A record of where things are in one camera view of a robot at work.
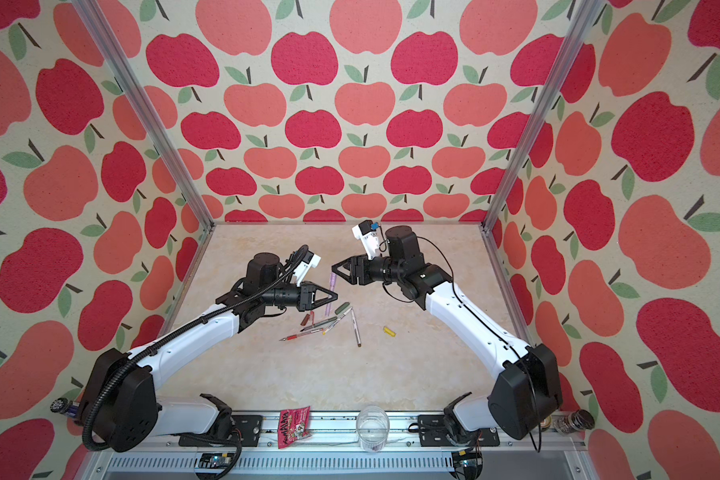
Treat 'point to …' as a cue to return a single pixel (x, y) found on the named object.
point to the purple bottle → (65, 406)
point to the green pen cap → (342, 307)
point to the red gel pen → (299, 334)
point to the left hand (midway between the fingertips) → (338, 300)
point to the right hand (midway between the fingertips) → (345, 265)
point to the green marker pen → (320, 324)
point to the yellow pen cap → (389, 332)
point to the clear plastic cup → (372, 428)
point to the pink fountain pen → (332, 286)
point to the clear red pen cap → (312, 317)
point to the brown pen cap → (306, 318)
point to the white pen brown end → (356, 327)
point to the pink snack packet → (293, 425)
